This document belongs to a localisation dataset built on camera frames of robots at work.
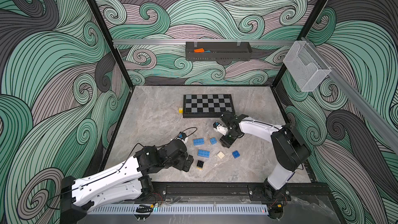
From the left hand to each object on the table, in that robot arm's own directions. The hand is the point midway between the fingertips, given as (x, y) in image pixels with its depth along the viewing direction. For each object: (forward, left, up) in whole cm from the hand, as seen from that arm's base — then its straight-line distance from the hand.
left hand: (186, 156), depth 71 cm
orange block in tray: (+57, -6, +21) cm, 61 cm away
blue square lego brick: (+6, -27, -13) cm, 31 cm away
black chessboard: (+38, -12, -10) cm, 41 cm away
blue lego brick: (+13, -6, -13) cm, 19 cm away
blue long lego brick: (+6, -9, -13) cm, 17 cm away
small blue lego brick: (+14, -15, -13) cm, 24 cm away
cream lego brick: (+5, -19, -12) cm, 22 cm away
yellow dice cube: (+35, +6, -11) cm, 37 cm away
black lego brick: (0, -7, -10) cm, 13 cm away
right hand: (+14, -25, -13) cm, 31 cm away
